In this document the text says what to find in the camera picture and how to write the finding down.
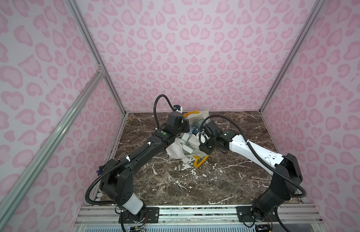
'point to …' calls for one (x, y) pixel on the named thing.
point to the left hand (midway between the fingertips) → (189, 120)
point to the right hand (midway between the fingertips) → (204, 145)
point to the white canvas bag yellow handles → (175, 149)
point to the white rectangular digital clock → (192, 144)
